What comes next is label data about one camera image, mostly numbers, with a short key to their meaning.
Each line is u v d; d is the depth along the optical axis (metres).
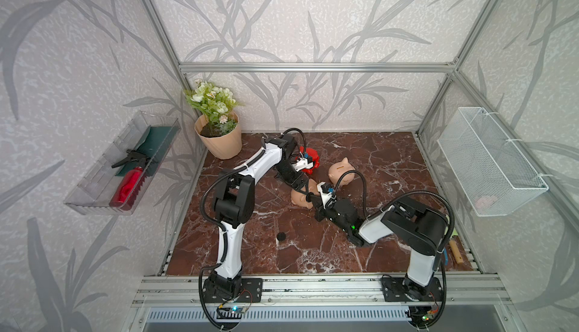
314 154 1.02
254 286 0.75
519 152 0.65
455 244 0.84
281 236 0.85
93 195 0.59
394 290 0.72
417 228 0.49
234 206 0.54
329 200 0.77
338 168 0.94
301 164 0.86
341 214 0.70
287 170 0.81
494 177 0.60
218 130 1.02
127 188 0.58
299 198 0.86
